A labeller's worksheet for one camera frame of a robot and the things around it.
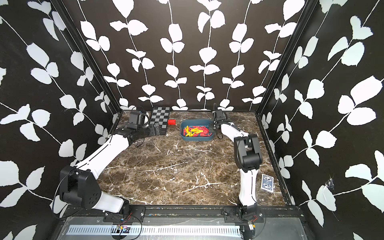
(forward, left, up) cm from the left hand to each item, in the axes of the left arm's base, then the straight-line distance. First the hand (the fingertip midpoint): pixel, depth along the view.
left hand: (156, 126), depth 86 cm
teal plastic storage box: (+16, -33, -18) cm, 41 cm away
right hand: (+10, -35, -12) cm, 38 cm away
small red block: (+22, -5, -22) cm, 31 cm away
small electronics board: (-47, +14, -19) cm, 53 cm away
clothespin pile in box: (+9, -25, -18) cm, 32 cm away
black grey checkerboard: (+25, +3, -17) cm, 30 cm away
